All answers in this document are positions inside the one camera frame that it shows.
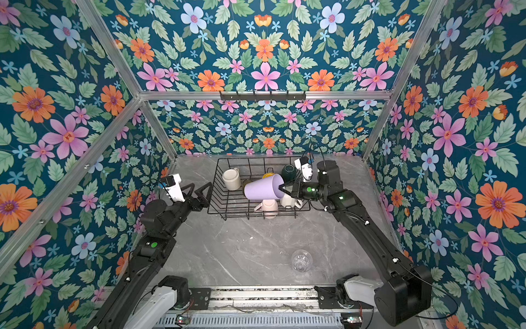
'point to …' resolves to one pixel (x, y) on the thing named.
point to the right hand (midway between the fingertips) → (285, 183)
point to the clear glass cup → (301, 260)
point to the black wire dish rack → (227, 203)
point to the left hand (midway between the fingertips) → (204, 184)
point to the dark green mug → (289, 172)
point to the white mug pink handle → (269, 208)
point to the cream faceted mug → (287, 201)
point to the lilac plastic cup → (266, 188)
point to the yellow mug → (268, 175)
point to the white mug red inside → (232, 179)
